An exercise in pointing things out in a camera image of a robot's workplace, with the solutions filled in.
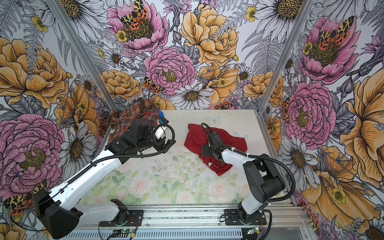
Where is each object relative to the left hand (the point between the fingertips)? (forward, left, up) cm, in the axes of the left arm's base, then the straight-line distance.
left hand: (166, 140), depth 76 cm
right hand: (+4, -23, -20) cm, 31 cm away
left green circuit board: (-35, +18, -24) cm, 46 cm away
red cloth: (+14, -16, -18) cm, 28 cm away
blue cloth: (+37, +11, -21) cm, 44 cm away
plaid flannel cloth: (+36, +25, -13) cm, 46 cm away
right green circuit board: (-36, -42, -23) cm, 60 cm away
